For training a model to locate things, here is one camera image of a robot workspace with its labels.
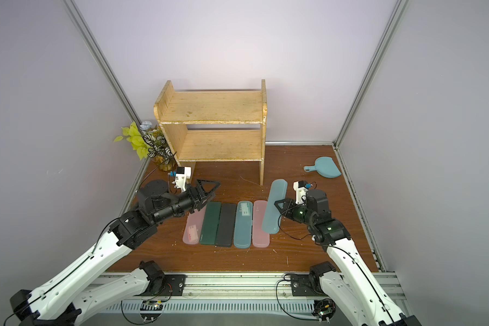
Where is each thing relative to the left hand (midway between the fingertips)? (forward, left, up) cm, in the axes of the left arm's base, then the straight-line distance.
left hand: (219, 189), depth 62 cm
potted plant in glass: (+27, +35, -7) cm, 45 cm away
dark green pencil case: (-3, +9, -31) cm, 32 cm away
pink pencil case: (-5, -14, -32) cm, 35 cm away
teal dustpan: (+37, -51, -34) cm, 71 cm away
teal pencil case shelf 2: (+1, -6, -32) cm, 32 cm away
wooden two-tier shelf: (+62, +14, -26) cm, 68 cm away
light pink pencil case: (+1, +15, -32) cm, 36 cm away
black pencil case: (+1, +1, -31) cm, 31 cm away
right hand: (+4, -20, -14) cm, 25 cm away
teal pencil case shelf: (+8, -21, -14) cm, 26 cm away
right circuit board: (-27, -36, -34) cm, 57 cm away
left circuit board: (-27, +26, -35) cm, 52 cm away
